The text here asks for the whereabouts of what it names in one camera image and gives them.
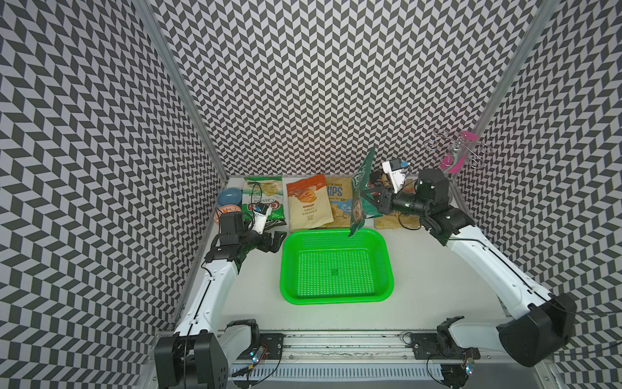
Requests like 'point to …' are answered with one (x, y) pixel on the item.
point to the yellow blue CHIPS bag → (339, 193)
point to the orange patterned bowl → (225, 209)
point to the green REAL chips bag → (362, 207)
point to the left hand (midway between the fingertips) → (272, 230)
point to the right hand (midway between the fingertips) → (362, 198)
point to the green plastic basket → (331, 267)
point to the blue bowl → (230, 196)
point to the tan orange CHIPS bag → (394, 220)
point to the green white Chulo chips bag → (261, 192)
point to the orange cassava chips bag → (308, 203)
